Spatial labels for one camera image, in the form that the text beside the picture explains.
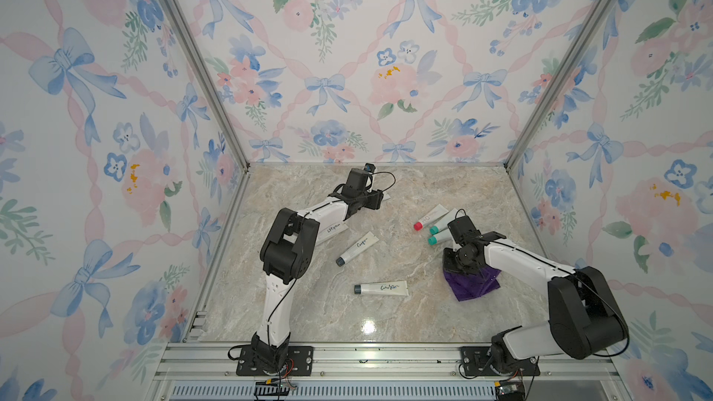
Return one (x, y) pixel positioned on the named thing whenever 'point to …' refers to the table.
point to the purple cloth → (468, 286)
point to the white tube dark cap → (330, 231)
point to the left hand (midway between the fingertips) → (379, 191)
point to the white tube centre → (368, 240)
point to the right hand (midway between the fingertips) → (449, 265)
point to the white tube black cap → (385, 196)
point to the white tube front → (397, 288)
